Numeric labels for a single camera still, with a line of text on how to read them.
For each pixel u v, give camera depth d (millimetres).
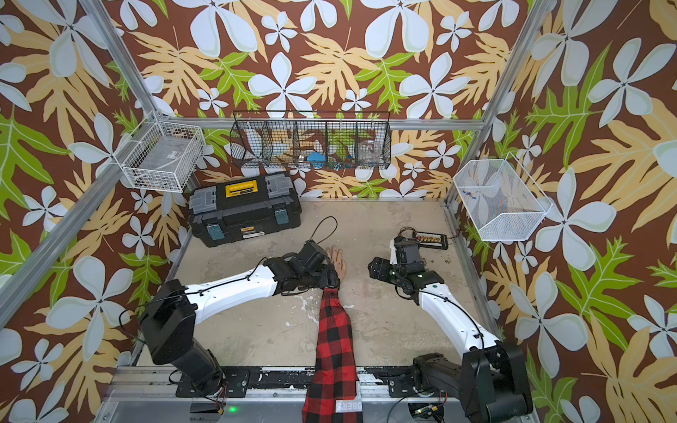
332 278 773
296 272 627
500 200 852
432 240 1041
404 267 658
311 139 984
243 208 951
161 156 848
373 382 757
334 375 744
